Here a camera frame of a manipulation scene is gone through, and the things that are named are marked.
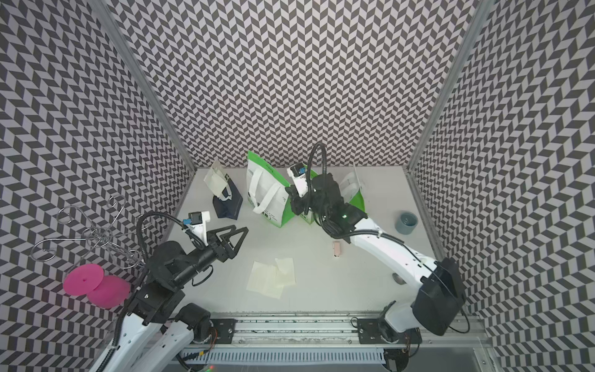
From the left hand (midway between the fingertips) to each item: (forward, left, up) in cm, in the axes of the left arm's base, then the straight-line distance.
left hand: (242, 232), depth 66 cm
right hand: (+13, -13, +2) cm, 18 cm away
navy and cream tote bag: (+22, +13, -14) cm, 29 cm away
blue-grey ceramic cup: (+15, -58, -21) cm, 64 cm away
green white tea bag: (+14, -6, +2) cm, 15 cm away
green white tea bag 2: (+5, -19, +1) cm, 20 cm away
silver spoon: (-5, -52, -26) cm, 58 cm away
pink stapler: (+6, -30, -24) cm, 39 cm away
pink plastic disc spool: (-17, +30, +2) cm, 34 cm away
